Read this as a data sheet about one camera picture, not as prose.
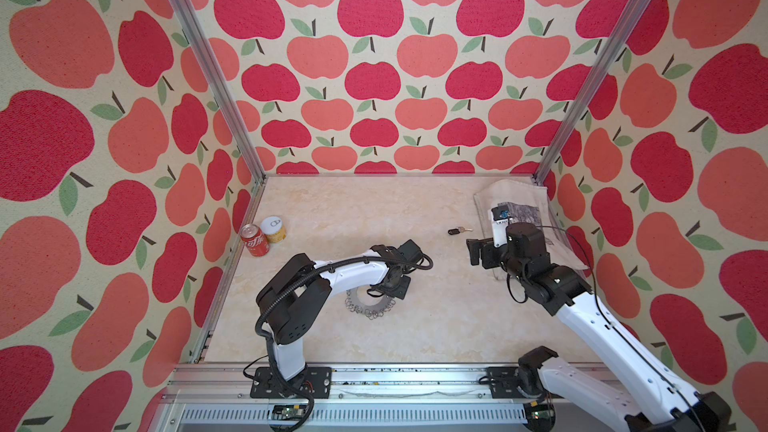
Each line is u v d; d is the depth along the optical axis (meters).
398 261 0.70
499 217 0.65
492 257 0.68
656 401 0.39
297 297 0.49
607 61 0.86
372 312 0.86
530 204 1.04
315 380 0.75
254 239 0.91
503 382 0.74
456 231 1.04
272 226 0.98
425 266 0.74
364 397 0.73
